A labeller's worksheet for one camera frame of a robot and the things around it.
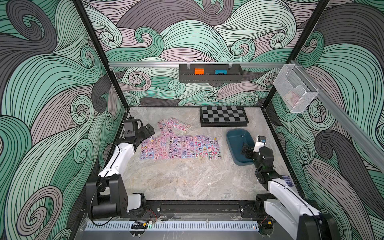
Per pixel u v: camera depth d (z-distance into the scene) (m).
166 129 1.07
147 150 0.95
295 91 0.81
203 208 0.74
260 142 0.72
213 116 1.10
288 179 0.81
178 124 1.07
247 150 0.76
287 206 0.49
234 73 0.95
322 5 0.70
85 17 0.74
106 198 0.41
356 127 0.56
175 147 0.95
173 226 0.76
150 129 0.79
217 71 0.94
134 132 0.66
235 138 1.04
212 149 0.95
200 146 0.97
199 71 0.93
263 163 0.64
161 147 0.96
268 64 0.93
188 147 0.96
